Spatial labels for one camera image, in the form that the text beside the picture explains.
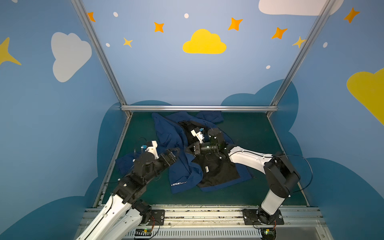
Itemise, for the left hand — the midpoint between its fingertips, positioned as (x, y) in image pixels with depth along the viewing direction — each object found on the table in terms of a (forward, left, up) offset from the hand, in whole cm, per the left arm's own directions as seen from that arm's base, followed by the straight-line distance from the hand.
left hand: (174, 151), depth 70 cm
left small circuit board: (-29, +15, -29) cm, 44 cm away
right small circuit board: (-29, -47, -29) cm, 63 cm away
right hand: (+5, -5, -7) cm, 10 cm away
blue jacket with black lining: (+3, -16, -15) cm, 22 cm away
